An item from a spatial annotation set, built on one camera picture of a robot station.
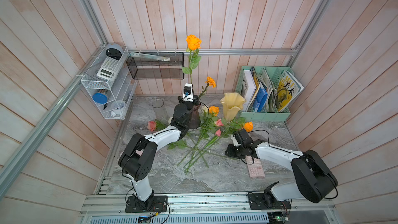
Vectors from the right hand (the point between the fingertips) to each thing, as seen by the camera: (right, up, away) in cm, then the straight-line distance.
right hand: (226, 151), depth 91 cm
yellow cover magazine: (+41, +39, +6) cm, 57 cm away
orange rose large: (-6, +24, +14) cm, 28 cm away
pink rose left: (-45, +15, +8) cm, 48 cm away
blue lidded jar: (-67, +31, -15) cm, 75 cm away
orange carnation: (-11, +40, -8) cm, 43 cm away
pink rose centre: (-4, +16, +8) cm, 19 cm away
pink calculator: (+14, -7, -8) cm, 18 cm away
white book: (+13, +38, -1) cm, 40 cm away
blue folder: (+21, +29, +5) cm, 36 cm away
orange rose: (+15, +14, +5) cm, 21 cm away
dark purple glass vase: (-19, +18, +4) cm, 27 cm away
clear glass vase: (-41, +25, +2) cm, 48 cm away
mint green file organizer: (+27, +45, +5) cm, 53 cm away
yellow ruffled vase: (+5, +29, +5) cm, 30 cm away
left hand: (-20, +38, -10) cm, 44 cm away
